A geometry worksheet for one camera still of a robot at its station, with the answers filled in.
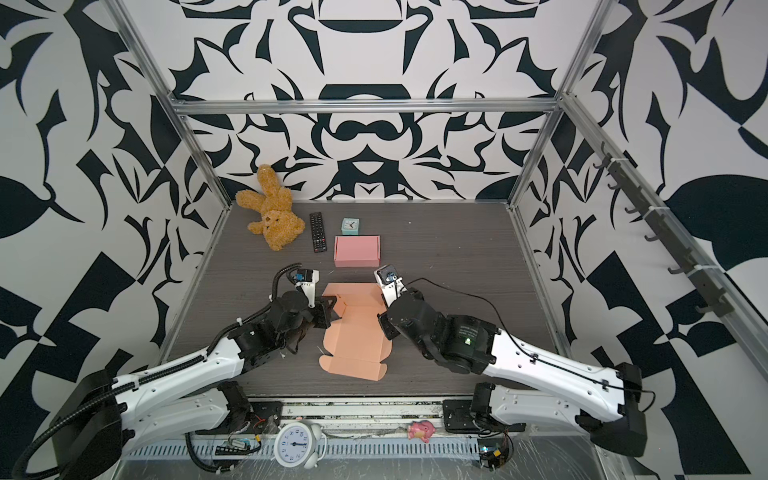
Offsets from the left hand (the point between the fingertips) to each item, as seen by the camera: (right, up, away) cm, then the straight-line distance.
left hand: (337, 294), depth 79 cm
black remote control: (-11, +16, +29) cm, 35 cm away
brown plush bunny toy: (-24, +19, +23) cm, 38 cm away
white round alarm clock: (-7, -32, -11) cm, 34 cm away
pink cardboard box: (+2, +10, +23) cm, 25 cm away
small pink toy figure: (+21, -30, -9) cm, 37 cm away
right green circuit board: (+38, -36, -8) cm, 53 cm away
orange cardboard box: (+5, -13, +1) cm, 14 cm away
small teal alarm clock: (0, +19, +32) cm, 37 cm away
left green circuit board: (-21, -32, -11) cm, 40 cm away
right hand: (+12, +2, -12) cm, 17 cm away
